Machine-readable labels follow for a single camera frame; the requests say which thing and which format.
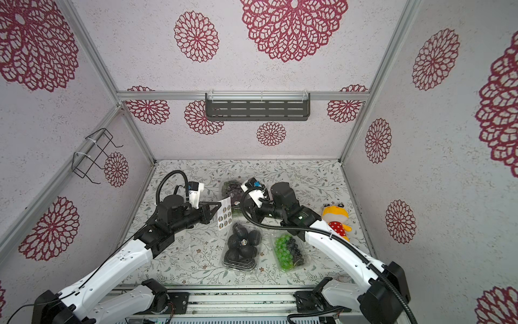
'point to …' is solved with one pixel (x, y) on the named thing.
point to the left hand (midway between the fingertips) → (221, 205)
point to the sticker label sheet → (224, 214)
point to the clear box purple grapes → (233, 190)
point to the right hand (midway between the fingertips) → (240, 203)
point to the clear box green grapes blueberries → (291, 252)
